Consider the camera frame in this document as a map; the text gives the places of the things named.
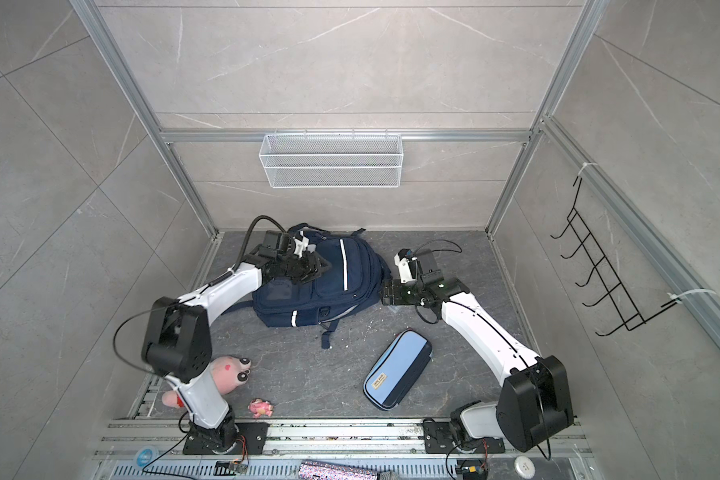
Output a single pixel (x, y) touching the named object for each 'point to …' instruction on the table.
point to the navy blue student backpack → (356, 272)
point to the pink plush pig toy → (227, 371)
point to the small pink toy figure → (258, 406)
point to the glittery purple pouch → (310, 470)
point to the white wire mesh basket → (332, 160)
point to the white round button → (525, 467)
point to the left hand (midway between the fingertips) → (328, 263)
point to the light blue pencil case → (397, 370)
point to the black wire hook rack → (620, 298)
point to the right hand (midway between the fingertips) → (390, 289)
